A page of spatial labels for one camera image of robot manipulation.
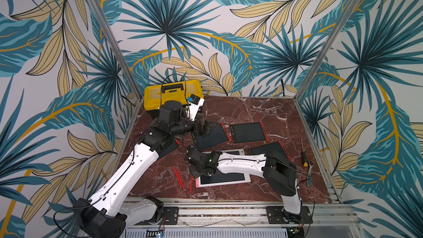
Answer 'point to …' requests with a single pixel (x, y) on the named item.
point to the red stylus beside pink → (178, 177)
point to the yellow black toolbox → (155, 95)
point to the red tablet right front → (275, 149)
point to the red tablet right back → (248, 133)
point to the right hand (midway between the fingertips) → (193, 168)
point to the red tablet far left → (178, 142)
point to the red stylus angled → (182, 179)
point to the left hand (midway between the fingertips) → (209, 122)
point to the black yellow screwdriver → (305, 162)
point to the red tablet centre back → (217, 136)
